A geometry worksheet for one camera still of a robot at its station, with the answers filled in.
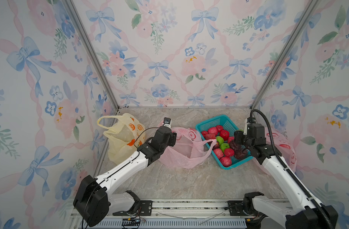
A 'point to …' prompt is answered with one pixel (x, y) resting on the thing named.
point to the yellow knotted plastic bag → (124, 137)
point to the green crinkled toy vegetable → (220, 140)
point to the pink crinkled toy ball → (229, 152)
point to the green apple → (224, 146)
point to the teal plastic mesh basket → (227, 125)
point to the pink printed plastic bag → (283, 145)
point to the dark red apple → (216, 146)
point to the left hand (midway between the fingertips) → (171, 131)
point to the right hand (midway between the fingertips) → (242, 132)
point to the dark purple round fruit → (239, 153)
